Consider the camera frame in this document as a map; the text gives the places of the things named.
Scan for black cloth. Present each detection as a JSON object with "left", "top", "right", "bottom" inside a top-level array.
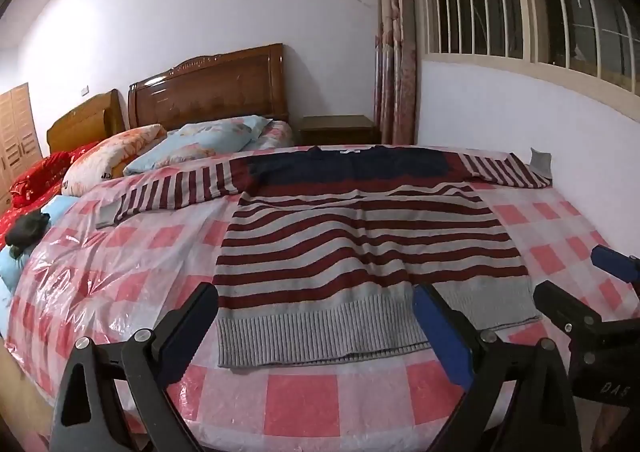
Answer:
[{"left": 5, "top": 209, "right": 51, "bottom": 249}]

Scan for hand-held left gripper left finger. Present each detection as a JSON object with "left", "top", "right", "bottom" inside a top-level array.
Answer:
[{"left": 50, "top": 282, "right": 219, "bottom": 452}]

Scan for wooden nightstand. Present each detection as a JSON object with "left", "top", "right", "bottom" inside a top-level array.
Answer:
[{"left": 299, "top": 115, "right": 381, "bottom": 147}]

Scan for large glossy wooden headboard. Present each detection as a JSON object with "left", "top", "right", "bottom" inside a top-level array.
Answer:
[{"left": 127, "top": 43, "right": 290, "bottom": 130}]

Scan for red grey striped sweater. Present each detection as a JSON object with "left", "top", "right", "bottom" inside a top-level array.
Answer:
[{"left": 95, "top": 145, "right": 554, "bottom": 370}]

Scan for wooden wardrobe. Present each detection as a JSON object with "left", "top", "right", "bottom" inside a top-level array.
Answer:
[{"left": 0, "top": 82, "right": 43, "bottom": 213}]

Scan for bed with pink checked sheet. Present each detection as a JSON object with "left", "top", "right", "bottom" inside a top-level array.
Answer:
[{"left": 0, "top": 145, "right": 640, "bottom": 452}]

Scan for person's right hand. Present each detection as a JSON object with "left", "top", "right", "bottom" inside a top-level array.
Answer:
[{"left": 592, "top": 404, "right": 633, "bottom": 452}]

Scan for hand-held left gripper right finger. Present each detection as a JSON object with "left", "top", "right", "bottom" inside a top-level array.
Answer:
[{"left": 411, "top": 283, "right": 583, "bottom": 452}]

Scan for pink floral quilt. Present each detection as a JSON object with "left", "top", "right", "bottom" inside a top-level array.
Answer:
[{"left": 250, "top": 119, "right": 294, "bottom": 151}]

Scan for red blanket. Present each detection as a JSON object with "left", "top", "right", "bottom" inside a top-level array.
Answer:
[{"left": 0, "top": 141, "right": 101, "bottom": 248}]

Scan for pink floral curtain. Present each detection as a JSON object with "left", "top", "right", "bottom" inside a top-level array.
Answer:
[{"left": 372, "top": 0, "right": 418, "bottom": 145}]

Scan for blue floral pillow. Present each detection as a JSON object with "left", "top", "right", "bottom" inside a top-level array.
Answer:
[{"left": 122, "top": 115, "right": 273, "bottom": 177}]

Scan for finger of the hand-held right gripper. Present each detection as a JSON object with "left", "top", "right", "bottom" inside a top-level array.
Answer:
[
  {"left": 590, "top": 245, "right": 640, "bottom": 285},
  {"left": 533, "top": 281, "right": 608, "bottom": 348}
]

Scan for window with white grille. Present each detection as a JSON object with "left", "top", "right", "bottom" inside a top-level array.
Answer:
[{"left": 407, "top": 0, "right": 640, "bottom": 96}]

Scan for small wooden headboard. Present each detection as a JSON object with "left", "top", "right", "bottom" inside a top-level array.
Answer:
[{"left": 46, "top": 89, "right": 126, "bottom": 153}]

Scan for light blue blanket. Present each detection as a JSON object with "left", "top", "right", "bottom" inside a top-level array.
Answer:
[{"left": 0, "top": 195, "right": 78, "bottom": 293}]

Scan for orange floral pillow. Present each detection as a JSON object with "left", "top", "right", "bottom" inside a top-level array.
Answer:
[{"left": 61, "top": 125, "right": 168, "bottom": 196}]

